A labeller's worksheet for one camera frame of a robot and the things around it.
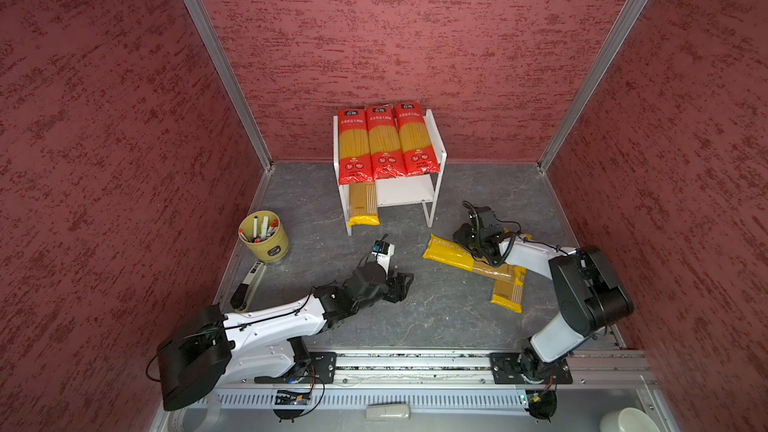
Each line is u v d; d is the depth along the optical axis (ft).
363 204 2.80
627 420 2.04
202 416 2.11
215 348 1.36
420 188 3.02
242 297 2.70
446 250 3.10
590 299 1.53
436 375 2.43
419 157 2.40
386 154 2.43
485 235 2.45
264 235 2.92
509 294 2.79
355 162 2.37
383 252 2.33
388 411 2.15
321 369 2.43
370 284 1.95
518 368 2.42
